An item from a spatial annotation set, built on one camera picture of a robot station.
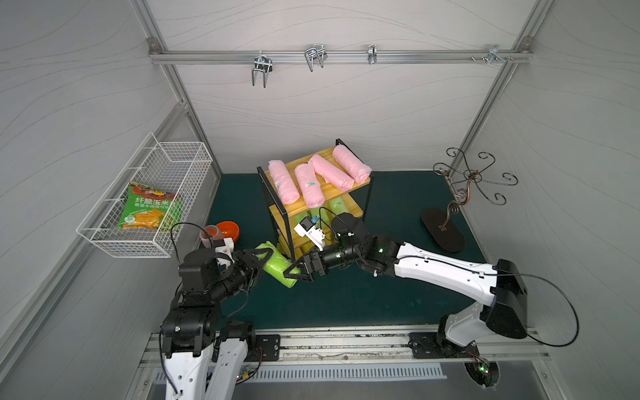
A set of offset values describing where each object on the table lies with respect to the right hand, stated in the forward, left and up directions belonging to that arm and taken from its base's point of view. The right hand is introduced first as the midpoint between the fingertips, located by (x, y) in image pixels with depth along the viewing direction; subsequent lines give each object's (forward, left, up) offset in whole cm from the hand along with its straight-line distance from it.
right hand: (287, 271), depth 62 cm
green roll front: (+24, -4, -9) cm, 26 cm away
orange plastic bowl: (+25, +31, -22) cm, 45 cm away
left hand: (+4, +4, +2) cm, 6 cm away
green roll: (0, +3, +2) cm, 3 cm away
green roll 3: (+13, -1, +5) cm, 14 cm away
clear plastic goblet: (+15, +30, -9) cm, 35 cm away
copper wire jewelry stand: (+32, -55, -25) cm, 68 cm away
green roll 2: (+26, -12, -6) cm, 29 cm away
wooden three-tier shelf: (+17, -2, +8) cm, 19 cm away
